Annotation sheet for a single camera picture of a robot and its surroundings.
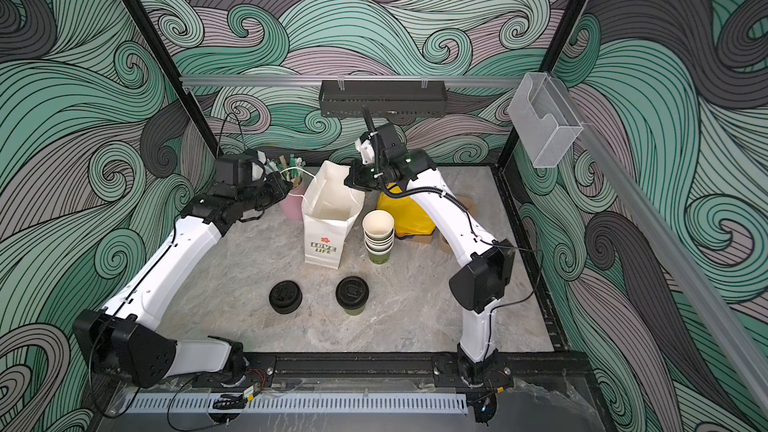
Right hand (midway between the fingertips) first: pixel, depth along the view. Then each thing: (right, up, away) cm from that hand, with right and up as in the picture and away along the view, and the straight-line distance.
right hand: (340, 183), depth 75 cm
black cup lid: (+3, -28, 0) cm, 28 cm away
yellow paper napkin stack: (+21, -12, +25) cm, 35 cm away
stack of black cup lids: (-16, -32, +6) cm, 36 cm away
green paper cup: (+3, -36, +6) cm, 36 cm away
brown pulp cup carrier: (+29, -18, +20) cm, 40 cm away
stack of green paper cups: (+10, -13, +6) cm, 17 cm away
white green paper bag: (-7, -8, +22) cm, 25 cm away
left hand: (-13, +1, +1) cm, 13 cm away
